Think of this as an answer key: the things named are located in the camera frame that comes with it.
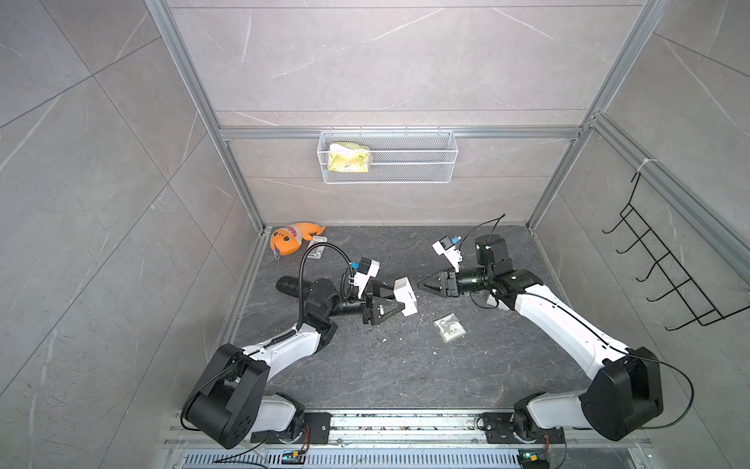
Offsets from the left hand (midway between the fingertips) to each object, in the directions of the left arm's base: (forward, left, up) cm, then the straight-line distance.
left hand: (404, 300), depth 69 cm
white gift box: (-1, 0, +5) cm, 5 cm away
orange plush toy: (+37, +39, -18) cm, 56 cm away
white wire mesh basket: (+55, -2, +4) cm, 55 cm away
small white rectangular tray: (+35, +29, -23) cm, 51 cm away
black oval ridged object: (+21, +37, -24) cm, 49 cm away
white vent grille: (-29, +14, -26) cm, 41 cm away
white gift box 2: (+4, -16, -25) cm, 29 cm away
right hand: (+5, -6, -2) cm, 8 cm away
